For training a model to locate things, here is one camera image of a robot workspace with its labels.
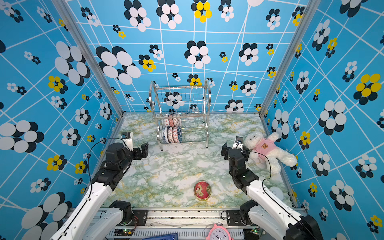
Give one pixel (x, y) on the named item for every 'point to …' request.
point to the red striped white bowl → (178, 121)
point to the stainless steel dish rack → (181, 113)
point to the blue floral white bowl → (164, 135)
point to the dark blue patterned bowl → (179, 133)
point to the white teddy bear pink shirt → (264, 150)
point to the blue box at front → (173, 236)
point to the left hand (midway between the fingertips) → (140, 142)
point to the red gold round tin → (202, 190)
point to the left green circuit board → (123, 232)
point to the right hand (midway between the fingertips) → (237, 145)
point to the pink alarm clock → (219, 232)
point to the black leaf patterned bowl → (171, 122)
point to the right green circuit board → (255, 230)
